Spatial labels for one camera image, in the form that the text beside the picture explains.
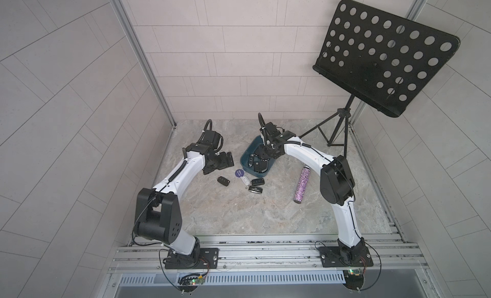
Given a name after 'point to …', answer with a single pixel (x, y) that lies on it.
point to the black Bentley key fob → (256, 189)
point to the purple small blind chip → (239, 172)
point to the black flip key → (224, 181)
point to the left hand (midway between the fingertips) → (227, 162)
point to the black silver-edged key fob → (261, 167)
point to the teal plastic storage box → (245, 158)
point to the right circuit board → (354, 279)
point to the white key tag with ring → (245, 181)
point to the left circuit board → (190, 284)
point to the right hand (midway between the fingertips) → (262, 153)
